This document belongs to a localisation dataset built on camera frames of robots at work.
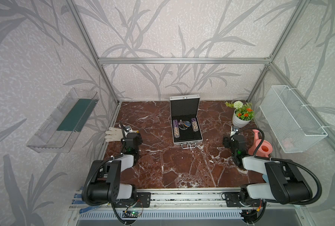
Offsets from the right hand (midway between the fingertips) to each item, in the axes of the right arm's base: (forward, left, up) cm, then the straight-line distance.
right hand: (230, 134), depth 93 cm
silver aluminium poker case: (+16, +30, +3) cm, 34 cm away
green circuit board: (-42, +60, -7) cm, 74 cm away
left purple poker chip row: (+7, +36, -2) cm, 37 cm away
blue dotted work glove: (-40, +83, -5) cm, 92 cm away
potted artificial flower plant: (+11, -9, +7) cm, 16 cm away
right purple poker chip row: (+10, +22, -3) cm, 25 cm away
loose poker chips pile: (+10, +30, -4) cm, 32 cm away
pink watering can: (-13, -17, +4) cm, 21 cm away
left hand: (0, +66, +2) cm, 66 cm away
